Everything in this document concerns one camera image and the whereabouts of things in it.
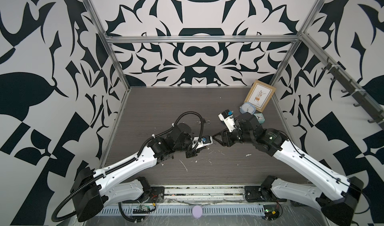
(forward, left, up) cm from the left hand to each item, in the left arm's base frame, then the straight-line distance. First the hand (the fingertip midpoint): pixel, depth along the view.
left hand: (204, 140), depth 72 cm
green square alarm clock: (+23, -40, -17) cm, 50 cm away
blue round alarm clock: (+31, -33, -16) cm, 48 cm away
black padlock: (+23, -3, -19) cm, 30 cm away
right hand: (+1, -5, +4) cm, 6 cm away
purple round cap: (-27, +5, -10) cm, 29 cm away
